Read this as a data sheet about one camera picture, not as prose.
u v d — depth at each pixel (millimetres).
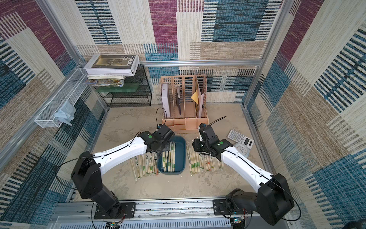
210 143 623
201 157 915
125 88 970
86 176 431
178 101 1026
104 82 814
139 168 871
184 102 1053
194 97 893
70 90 830
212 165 874
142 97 1203
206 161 896
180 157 917
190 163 892
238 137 992
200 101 889
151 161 894
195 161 896
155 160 904
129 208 743
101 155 469
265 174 436
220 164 889
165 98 987
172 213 729
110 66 821
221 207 742
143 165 886
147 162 892
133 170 870
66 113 668
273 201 395
